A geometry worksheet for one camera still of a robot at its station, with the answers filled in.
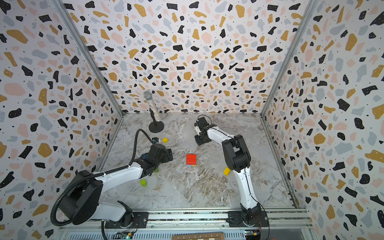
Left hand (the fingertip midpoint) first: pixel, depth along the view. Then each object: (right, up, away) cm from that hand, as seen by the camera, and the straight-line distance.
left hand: (165, 150), depth 89 cm
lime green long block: (+17, -10, +3) cm, 20 cm away
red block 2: (+15, -7, +3) cm, 17 cm away
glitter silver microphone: (-10, +32, -2) cm, 34 cm away
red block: (+15, -5, +7) cm, 17 cm away
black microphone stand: (-13, +14, +23) cm, 30 cm away
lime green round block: (-11, -18, -6) cm, 21 cm away
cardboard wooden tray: (+26, -36, -22) cm, 49 cm away
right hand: (+19, +7, +14) cm, 25 cm away
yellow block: (+37, -13, +1) cm, 39 cm away
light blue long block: (+14, -10, +3) cm, 17 cm away
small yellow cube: (-4, +5, +16) cm, 17 cm away
